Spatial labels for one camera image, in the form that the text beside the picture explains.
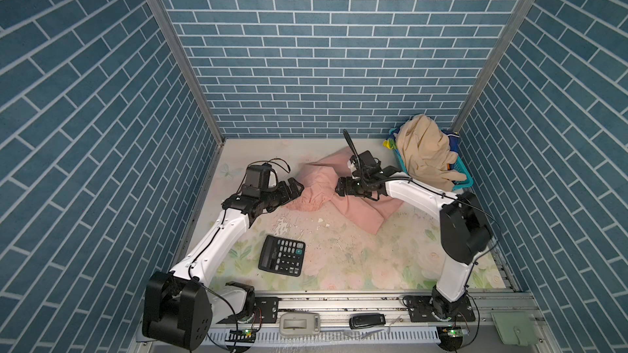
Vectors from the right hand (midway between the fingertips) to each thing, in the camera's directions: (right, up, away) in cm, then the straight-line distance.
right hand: (341, 186), depth 92 cm
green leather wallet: (+50, -39, -22) cm, 67 cm away
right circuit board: (+31, -41, -20) cm, 56 cm away
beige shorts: (+38, +14, +10) cm, 41 cm away
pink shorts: (-9, +3, -1) cm, 9 cm away
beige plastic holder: (-13, -37, -22) cm, 45 cm away
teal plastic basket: (+50, +2, +2) cm, 50 cm away
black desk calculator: (-21, -23, -9) cm, 32 cm away
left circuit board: (-31, -42, -20) cm, 56 cm away
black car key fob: (+4, -35, -24) cm, 43 cm away
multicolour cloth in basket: (+22, +18, +11) cm, 31 cm away
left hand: (-16, 0, -10) cm, 19 cm away
